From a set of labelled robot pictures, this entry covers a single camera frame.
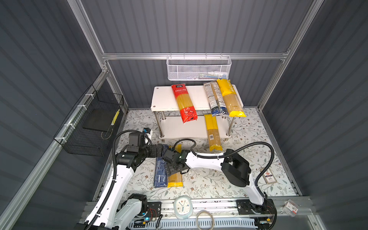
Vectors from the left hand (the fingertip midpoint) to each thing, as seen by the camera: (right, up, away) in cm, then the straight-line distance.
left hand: (155, 147), depth 78 cm
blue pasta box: (+2, -17, +4) cm, 18 cm away
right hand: (+10, -16, +10) cm, 21 cm away
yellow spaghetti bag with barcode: (+35, +7, +17) cm, 40 cm away
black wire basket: (-33, +9, -6) cm, 35 cm away
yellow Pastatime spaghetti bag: (+11, -20, +3) cm, 23 cm away
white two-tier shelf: (+4, +15, +28) cm, 32 cm away
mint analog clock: (+16, -30, -6) cm, 34 cm away
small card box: (+66, -18, +5) cm, 68 cm away
